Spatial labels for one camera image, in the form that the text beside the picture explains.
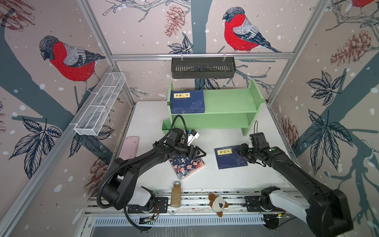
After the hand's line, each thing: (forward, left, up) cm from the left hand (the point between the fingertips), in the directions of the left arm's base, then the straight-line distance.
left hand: (202, 155), depth 77 cm
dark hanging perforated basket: (+59, -3, +16) cm, 62 cm away
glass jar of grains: (-19, +14, -9) cm, 25 cm away
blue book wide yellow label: (+18, +8, +16) cm, 25 cm away
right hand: (+4, -21, -6) cm, 22 cm away
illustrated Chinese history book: (-2, +10, -11) cm, 15 cm away
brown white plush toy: (-21, -7, -10) cm, 25 cm away
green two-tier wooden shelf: (+20, -12, +15) cm, 28 cm away
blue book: (+24, +10, +18) cm, 32 cm away
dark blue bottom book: (+4, -17, -13) cm, 21 cm away
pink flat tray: (+13, +47, -15) cm, 51 cm away
